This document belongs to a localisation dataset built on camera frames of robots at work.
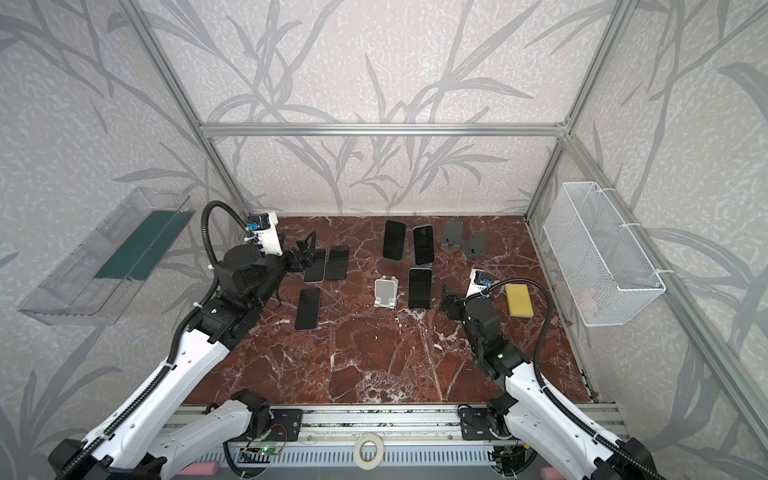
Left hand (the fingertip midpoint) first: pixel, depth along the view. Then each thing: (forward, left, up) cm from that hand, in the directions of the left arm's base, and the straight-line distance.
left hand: (305, 224), depth 69 cm
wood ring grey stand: (+21, -41, -30) cm, 55 cm away
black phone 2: (+18, -20, -29) cm, 39 cm away
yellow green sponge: (-2, -61, -34) cm, 70 cm away
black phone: (+12, 0, -35) cm, 37 cm away
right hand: (-3, -38, -18) cm, 42 cm away
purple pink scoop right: (-45, -56, -30) cm, 78 cm away
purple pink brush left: (-45, +22, -33) cm, 60 cm away
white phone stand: (0, -18, -32) cm, 36 cm away
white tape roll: (-44, -17, -34) cm, 58 cm away
